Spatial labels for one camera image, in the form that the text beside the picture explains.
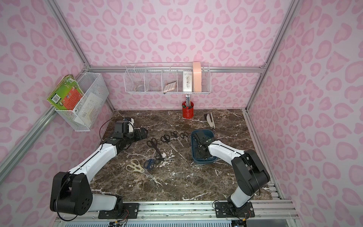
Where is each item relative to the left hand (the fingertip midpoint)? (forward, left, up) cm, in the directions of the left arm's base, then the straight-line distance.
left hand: (142, 130), depth 88 cm
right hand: (-9, -36, -13) cm, 39 cm away
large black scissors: (0, -4, -16) cm, 17 cm away
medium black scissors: (+3, -13, -14) cm, 20 cm away
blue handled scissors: (-15, -4, -15) cm, 22 cm away
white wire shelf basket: (+33, -16, +15) cm, 40 cm away
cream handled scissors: (-18, +4, -15) cm, 23 cm away
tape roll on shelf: (+27, +4, +11) cm, 29 cm away
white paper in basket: (+7, +30, +12) cm, 33 cm away
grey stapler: (+19, -46, -13) cm, 52 cm away
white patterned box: (+27, -28, +16) cm, 42 cm away
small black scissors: (+7, -19, -14) cm, 25 cm away
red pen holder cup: (+23, -29, -9) cm, 38 cm away
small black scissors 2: (+7, -27, -15) cm, 32 cm away
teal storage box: (-14, -33, -5) cm, 36 cm away
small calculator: (+26, -17, +13) cm, 34 cm away
